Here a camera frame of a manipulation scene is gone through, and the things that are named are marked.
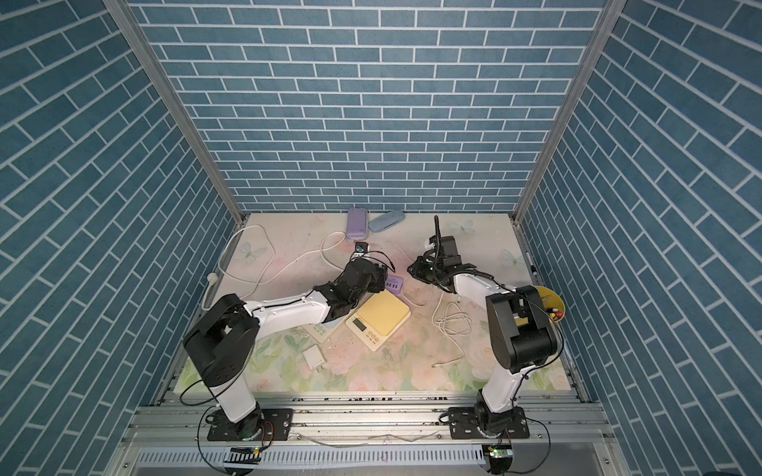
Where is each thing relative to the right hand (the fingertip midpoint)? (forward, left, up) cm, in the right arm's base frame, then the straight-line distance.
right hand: (411, 269), depth 95 cm
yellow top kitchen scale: (-16, +9, -5) cm, 19 cm away
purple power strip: (-3, +6, -5) cm, 8 cm away
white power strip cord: (+7, +61, -8) cm, 62 cm away
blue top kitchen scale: (-20, +25, -7) cm, 33 cm away
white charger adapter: (-28, +26, -7) cm, 39 cm away
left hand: (-4, +9, +3) cm, 10 cm away
